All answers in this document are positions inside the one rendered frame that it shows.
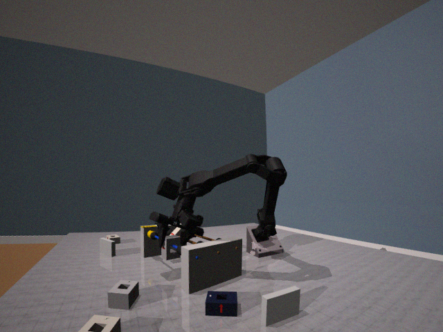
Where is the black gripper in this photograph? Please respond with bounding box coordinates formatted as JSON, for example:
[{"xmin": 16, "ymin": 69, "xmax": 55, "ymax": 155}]
[{"xmin": 149, "ymin": 202, "xmax": 204, "ymax": 248}]

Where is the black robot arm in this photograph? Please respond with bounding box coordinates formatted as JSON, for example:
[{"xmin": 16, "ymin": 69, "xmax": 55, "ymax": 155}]
[{"xmin": 156, "ymin": 154, "xmax": 287, "ymax": 243}]

